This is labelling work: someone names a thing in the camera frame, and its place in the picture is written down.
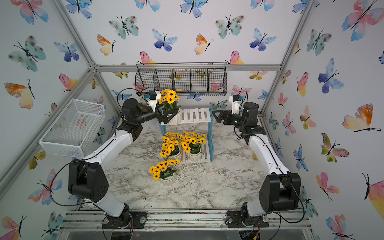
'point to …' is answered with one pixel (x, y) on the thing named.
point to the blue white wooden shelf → (195, 131)
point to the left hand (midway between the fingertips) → (174, 103)
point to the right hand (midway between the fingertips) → (220, 110)
